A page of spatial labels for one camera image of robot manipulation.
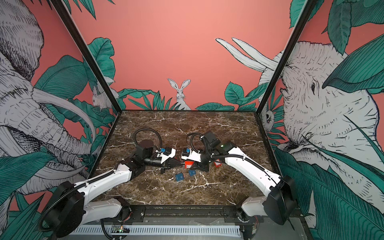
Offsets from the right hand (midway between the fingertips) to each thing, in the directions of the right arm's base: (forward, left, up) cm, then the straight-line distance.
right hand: (190, 163), depth 73 cm
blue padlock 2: (+2, 0, -17) cm, 17 cm away
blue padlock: (-1, +7, -17) cm, 18 cm away
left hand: (-1, +4, +2) cm, 5 cm away
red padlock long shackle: (+7, -16, -16) cm, 24 cm away
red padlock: (-2, 0, +4) cm, 5 cm away
